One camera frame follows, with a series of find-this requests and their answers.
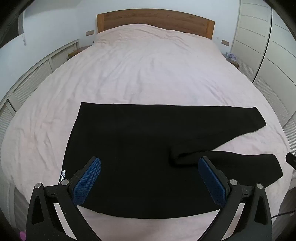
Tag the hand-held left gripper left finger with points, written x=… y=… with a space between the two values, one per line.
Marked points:
x=89 y=178

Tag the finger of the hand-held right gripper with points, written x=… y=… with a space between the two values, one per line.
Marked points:
x=291 y=160

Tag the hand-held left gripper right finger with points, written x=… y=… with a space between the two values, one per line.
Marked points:
x=211 y=179

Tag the black pants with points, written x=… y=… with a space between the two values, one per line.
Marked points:
x=138 y=150

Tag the pink plastic container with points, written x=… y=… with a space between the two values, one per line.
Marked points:
x=23 y=236

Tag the wooden nightstand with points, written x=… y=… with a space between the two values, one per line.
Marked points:
x=234 y=64
x=77 y=51

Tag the small bluish packet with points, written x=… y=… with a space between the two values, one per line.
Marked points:
x=231 y=56

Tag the bed with pink sheet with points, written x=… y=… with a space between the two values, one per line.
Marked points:
x=148 y=69

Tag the wooden headboard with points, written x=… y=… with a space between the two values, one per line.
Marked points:
x=161 y=20

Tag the beige wall socket panel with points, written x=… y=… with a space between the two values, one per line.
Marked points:
x=90 y=33
x=225 y=42

